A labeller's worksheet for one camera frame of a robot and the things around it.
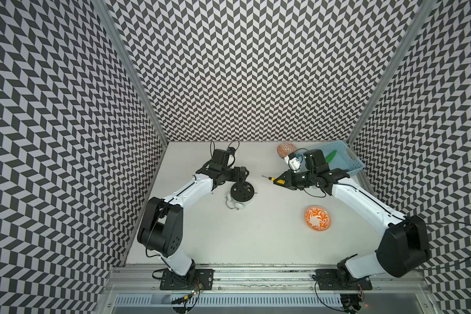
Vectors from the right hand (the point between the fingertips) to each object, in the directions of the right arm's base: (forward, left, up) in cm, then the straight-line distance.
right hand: (276, 185), depth 79 cm
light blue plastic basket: (+30, -41, -17) cm, 54 cm away
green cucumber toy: (+28, -35, -15) cm, 48 cm away
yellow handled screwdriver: (+3, +2, +1) cm, 4 cm away
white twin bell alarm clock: (+5, +15, -14) cm, 21 cm away
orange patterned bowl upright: (-7, -20, -18) cm, 28 cm away
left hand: (+11, +16, -5) cm, 20 cm away
